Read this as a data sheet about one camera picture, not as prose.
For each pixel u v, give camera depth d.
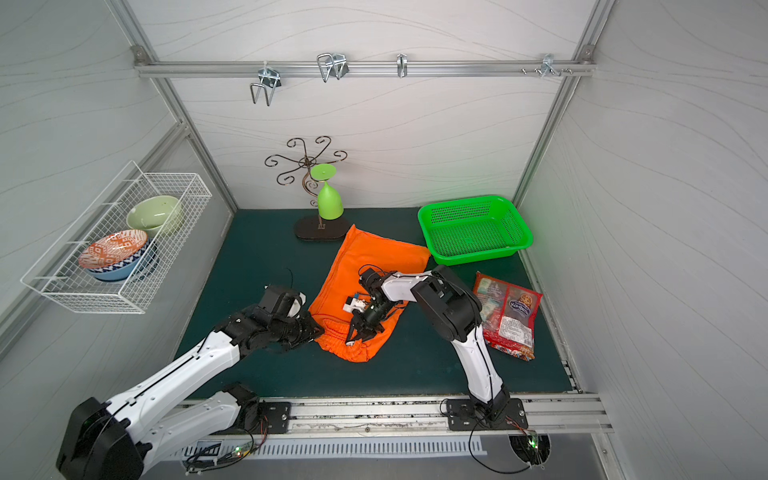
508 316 0.86
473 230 1.14
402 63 0.72
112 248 0.63
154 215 0.72
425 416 0.76
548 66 0.76
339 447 0.70
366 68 0.78
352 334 0.84
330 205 0.91
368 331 0.82
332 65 0.76
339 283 0.96
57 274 0.56
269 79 0.78
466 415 0.73
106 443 0.38
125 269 0.57
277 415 0.73
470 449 0.70
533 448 0.71
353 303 0.88
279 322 0.65
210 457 0.70
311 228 1.10
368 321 0.82
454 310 0.55
